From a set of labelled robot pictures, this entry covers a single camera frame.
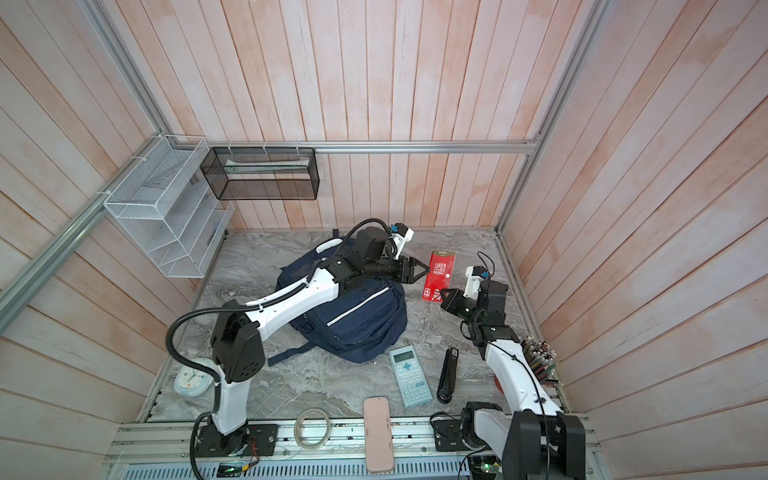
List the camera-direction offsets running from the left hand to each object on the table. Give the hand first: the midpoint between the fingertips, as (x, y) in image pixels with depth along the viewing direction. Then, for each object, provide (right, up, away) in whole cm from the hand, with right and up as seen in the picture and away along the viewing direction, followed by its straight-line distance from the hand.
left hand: (422, 274), depth 78 cm
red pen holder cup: (+27, -19, -10) cm, 34 cm away
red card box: (+6, -1, +9) cm, 11 cm away
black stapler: (+7, -30, 0) cm, 30 cm away
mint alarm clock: (-62, -30, +2) cm, 69 cm away
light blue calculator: (-2, -31, +4) cm, 31 cm away
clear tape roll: (-32, -40, -4) cm, 51 cm away
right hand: (+7, -5, +7) cm, 11 cm away
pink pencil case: (-12, -44, -6) cm, 46 cm away
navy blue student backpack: (-15, -14, +8) cm, 22 cm away
